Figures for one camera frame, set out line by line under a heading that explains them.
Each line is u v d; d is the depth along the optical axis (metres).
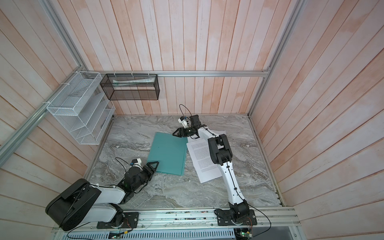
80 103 0.76
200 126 0.88
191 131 0.95
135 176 0.68
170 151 0.99
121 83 0.88
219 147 0.71
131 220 0.73
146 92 1.09
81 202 0.44
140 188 0.75
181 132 0.98
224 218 0.73
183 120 1.01
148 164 0.81
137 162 0.83
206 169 0.91
